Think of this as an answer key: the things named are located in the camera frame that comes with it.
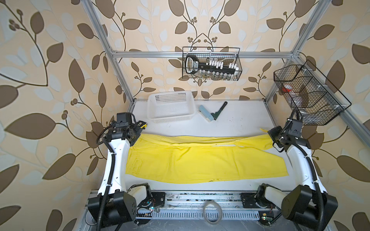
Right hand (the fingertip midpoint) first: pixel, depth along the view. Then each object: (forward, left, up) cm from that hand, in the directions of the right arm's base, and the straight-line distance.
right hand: (271, 132), depth 82 cm
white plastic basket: (+36, +62, -14) cm, 73 cm away
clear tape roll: (-32, +35, -14) cm, 50 cm away
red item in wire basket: (+19, -10, +15) cm, 26 cm away
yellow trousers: (-8, +39, -16) cm, 43 cm away
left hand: (+1, +77, +6) cm, 77 cm away
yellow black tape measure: (+18, +81, -12) cm, 84 cm away
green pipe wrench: (+28, +26, -16) cm, 41 cm away
